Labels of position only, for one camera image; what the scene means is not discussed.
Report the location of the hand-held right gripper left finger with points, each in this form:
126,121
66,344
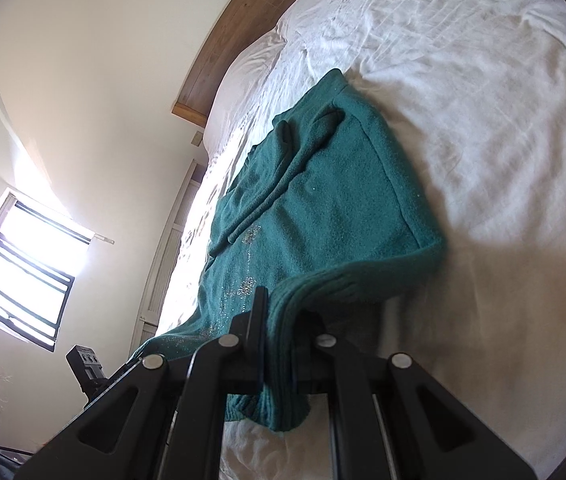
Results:
250,340

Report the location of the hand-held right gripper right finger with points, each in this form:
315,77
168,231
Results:
315,355

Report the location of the green knit sweater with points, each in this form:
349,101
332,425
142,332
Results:
338,210

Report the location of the white pillow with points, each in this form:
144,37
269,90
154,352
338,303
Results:
243,95
343,5

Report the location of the white bed duvet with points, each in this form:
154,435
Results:
488,160

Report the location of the wooden headboard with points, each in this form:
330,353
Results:
233,45

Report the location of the window with dark frame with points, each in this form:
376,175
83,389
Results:
28,260

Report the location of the wall switch panel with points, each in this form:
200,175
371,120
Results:
197,138

